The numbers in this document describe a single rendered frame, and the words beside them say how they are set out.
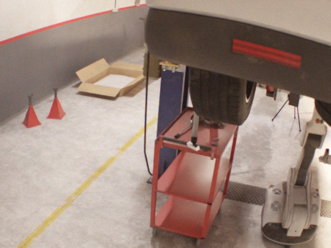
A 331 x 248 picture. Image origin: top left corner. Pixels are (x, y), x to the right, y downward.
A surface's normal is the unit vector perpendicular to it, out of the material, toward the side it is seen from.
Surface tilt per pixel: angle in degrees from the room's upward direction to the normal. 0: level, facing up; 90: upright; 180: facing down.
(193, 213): 0
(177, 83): 90
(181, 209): 0
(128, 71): 90
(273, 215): 38
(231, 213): 0
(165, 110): 90
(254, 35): 82
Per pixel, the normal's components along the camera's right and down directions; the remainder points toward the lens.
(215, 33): -0.42, 0.22
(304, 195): 0.04, -0.80
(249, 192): 0.08, -0.90
